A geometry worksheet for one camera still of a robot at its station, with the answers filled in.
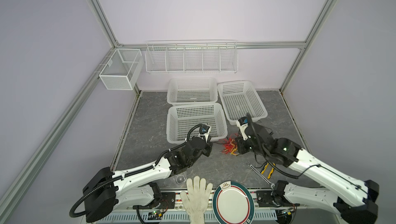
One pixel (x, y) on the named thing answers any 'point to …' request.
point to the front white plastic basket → (181, 117)
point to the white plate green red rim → (233, 203)
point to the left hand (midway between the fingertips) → (210, 139)
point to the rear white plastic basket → (192, 90)
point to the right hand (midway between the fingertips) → (236, 140)
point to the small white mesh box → (122, 69)
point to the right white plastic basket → (240, 98)
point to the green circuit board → (155, 215)
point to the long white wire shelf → (195, 56)
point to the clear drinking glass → (181, 179)
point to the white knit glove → (196, 202)
